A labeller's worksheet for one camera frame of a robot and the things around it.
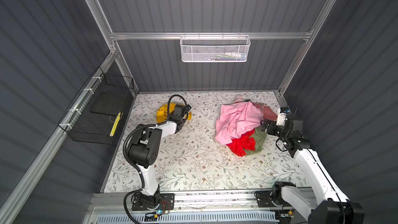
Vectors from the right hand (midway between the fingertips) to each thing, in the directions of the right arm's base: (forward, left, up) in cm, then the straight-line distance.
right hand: (271, 123), depth 82 cm
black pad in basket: (+3, +82, +15) cm, 84 cm away
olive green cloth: (-3, +4, -10) cm, 11 cm away
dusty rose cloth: (+16, -7, -13) cm, 22 cm away
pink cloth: (+6, +17, -5) cm, 19 cm away
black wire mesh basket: (-4, +89, +13) cm, 90 cm away
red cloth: (-5, +13, -11) cm, 18 cm away
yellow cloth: (+10, +62, -3) cm, 63 cm away
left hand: (+14, +57, -9) cm, 59 cm away
